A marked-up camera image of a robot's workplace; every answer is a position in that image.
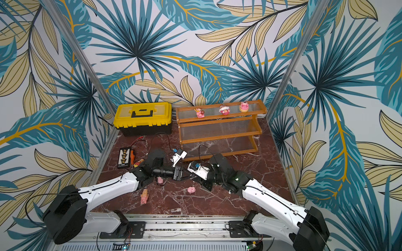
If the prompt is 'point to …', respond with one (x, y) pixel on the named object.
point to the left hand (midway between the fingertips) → (192, 178)
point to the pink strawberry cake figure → (224, 110)
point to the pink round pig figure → (244, 106)
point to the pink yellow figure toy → (199, 112)
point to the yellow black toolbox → (144, 118)
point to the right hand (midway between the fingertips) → (195, 175)
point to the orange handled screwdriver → (132, 157)
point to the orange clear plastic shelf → (228, 128)
